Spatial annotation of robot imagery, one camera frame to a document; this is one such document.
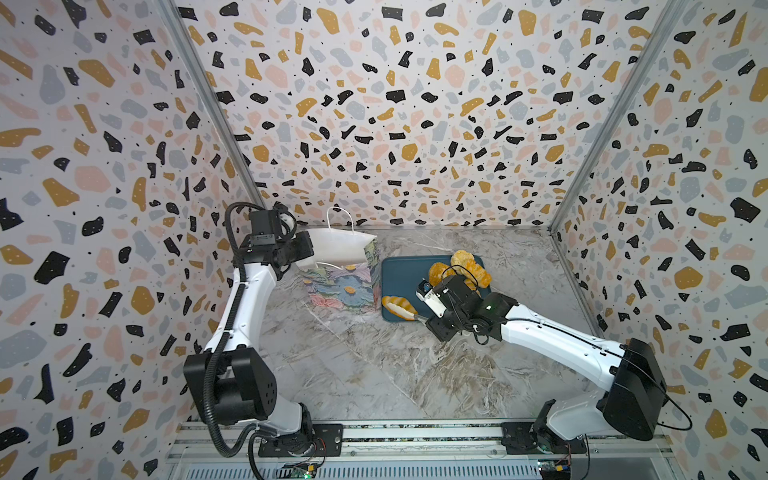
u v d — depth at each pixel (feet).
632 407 1.32
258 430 1.60
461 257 3.49
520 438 2.43
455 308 1.99
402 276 3.60
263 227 2.00
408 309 3.11
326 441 2.40
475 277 3.27
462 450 2.40
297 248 2.39
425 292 2.34
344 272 2.63
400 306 3.11
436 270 3.39
